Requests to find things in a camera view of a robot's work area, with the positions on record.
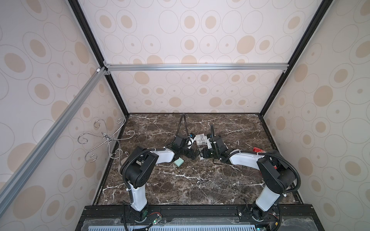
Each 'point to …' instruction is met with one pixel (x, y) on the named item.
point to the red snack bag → (257, 150)
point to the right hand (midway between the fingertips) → (207, 149)
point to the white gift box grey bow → (201, 140)
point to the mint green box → (179, 161)
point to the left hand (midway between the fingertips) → (198, 148)
